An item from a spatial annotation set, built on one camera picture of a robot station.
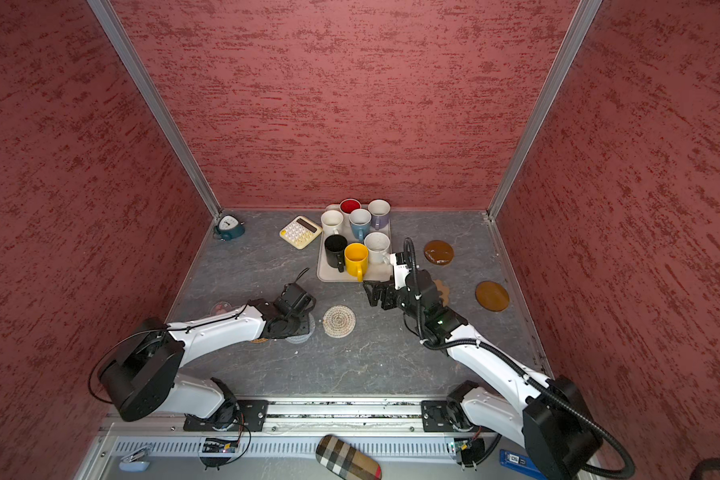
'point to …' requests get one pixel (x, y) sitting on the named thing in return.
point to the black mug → (335, 246)
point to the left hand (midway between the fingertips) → (301, 332)
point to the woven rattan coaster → (260, 340)
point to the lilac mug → (379, 210)
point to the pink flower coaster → (221, 306)
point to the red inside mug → (347, 205)
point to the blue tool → (521, 463)
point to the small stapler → (136, 461)
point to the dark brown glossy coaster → (438, 252)
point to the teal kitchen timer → (229, 228)
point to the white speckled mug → (378, 244)
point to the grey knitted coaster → (298, 339)
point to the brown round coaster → (492, 296)
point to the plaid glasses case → (345, 460)
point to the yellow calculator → (300, 232)
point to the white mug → (331, 221)
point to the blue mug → (360, 223)
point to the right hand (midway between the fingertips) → (374, 287)
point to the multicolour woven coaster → (339, 321)
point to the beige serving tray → (375, 272)
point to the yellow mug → (356, 257)
